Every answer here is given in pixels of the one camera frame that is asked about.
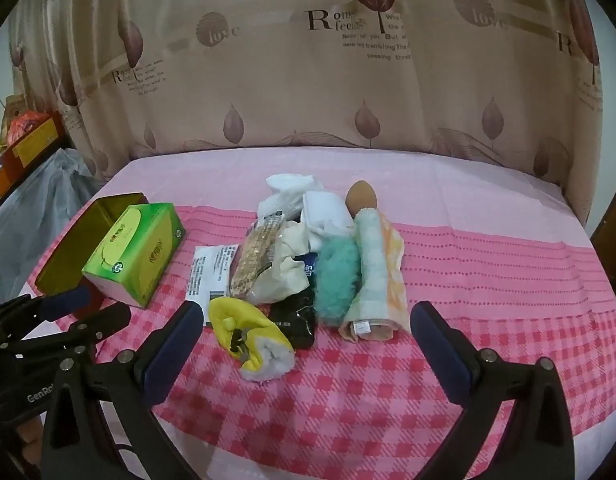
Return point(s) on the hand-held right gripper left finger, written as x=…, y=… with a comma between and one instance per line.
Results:
x=173, y=350

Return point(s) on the clear snack bar packet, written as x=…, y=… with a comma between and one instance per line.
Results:
x=253, y=255

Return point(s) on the grey plastic bag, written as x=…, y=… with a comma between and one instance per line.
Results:
x=38, y=200

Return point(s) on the white towel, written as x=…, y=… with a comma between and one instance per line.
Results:
x=323, y=212

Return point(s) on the orange cardboard box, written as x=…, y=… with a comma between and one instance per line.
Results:
x=35, y=140

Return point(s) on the gold tin box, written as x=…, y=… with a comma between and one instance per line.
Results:
x=68, y=255

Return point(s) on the black packet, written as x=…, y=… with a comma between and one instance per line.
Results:
x=295, y=320

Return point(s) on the green tissue box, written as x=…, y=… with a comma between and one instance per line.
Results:
x=138, y=255

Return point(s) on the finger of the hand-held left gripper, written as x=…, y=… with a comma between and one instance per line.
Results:
x=100, y=321
x=63, y=301

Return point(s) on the person's left hand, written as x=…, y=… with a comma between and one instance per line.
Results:
x=30, y=442

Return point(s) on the white printed packet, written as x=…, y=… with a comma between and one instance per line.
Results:
x=208, y=275

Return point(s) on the white mesh cloth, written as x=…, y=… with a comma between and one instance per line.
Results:
x=283, y=195

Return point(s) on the brown makeup sponge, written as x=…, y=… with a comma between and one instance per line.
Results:
x=362, y=197

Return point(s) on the brown wooden furniture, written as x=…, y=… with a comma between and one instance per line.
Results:
x=613, y=232

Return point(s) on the pink checked blanket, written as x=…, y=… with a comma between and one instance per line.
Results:
x=463, y=280

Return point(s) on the cream cloth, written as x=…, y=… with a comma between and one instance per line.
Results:
x=290, y=260

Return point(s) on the teal fluffy cloth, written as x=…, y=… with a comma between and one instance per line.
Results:
x=335, y=280

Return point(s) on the beige leaf print curtain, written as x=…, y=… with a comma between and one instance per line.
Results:
x=288, y=100

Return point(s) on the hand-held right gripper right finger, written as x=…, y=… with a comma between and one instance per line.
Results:
x=438, y=355

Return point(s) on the pastel striped rolled towel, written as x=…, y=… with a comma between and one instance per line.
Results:
x=375, y=270

